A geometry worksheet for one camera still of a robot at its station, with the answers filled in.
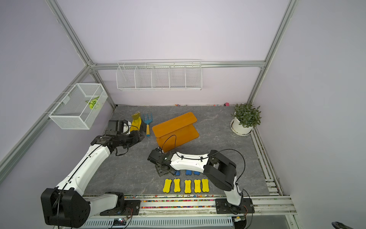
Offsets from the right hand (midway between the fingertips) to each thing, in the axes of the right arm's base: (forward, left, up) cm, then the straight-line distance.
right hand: (163, 167), depth 85 cm
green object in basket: (+28, +40, +27) cm, 56 cm away
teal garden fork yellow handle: (+38, +17, -3) cm, 42 cm away
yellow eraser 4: (-10, -20, -1) cm, 23 cm away
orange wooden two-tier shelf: (+19, -7, +10) cm, 23 cm away
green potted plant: (+25, -52, +18) cm, 60 cm away
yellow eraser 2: (-10, -9, -1) cm, 13 cm away
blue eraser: (-3, -15, -2) cm, 16 cm away
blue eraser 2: (-3, -20, -1) cm, 20 cm away
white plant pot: (+27, -52, 0) cm, 59 cm away
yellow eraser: (-11, -3, -1) cm, 11 cm away
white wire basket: (+26, +48, +24) cm, 60 cm away
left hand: (+12, +12, +14) cm, 22 cm away
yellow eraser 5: (-11, -25, -2) cm, 27 cm away
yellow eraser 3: (-11, -15, -1) cm, 18 cm away
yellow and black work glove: (+34, +24, +1) cm, 41 cm away
